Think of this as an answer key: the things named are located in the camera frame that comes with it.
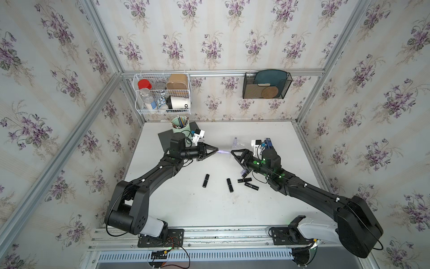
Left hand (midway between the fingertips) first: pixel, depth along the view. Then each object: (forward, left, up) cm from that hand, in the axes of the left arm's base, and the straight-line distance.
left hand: (219, 154), depth 76 cm
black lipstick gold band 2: (-2, -15, -22) cm, 26 cm away
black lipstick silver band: (-3, +7, -22) cm, 23 cm away
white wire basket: (+37, +32, +6) cm, 49 cm away
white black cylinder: (+32, +23, +4) cm, 40 cm away
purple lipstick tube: (+19, -11, -15) cm, 27 cm away
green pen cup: (+26, +22, -8) cm, 35 cm away
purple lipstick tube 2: (+1, -1, 0) cm, 2 cm away
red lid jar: (+40, +42, +11) cm, 59 cm away
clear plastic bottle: (+30, +38, +9) cm, 49 cm away
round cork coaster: (+40, -31, +6) cm, 51 cm away
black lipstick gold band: (0, -15, -21) cm, 26 cm away
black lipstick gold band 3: (-7, -18, -21) cm, 28 cm away
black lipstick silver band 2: (-5, -6, -21) cm, 23 cm away
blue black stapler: (+21, -32, -19) cm, 43 cm away
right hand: (0, -7, -1) cm, 7 cm away
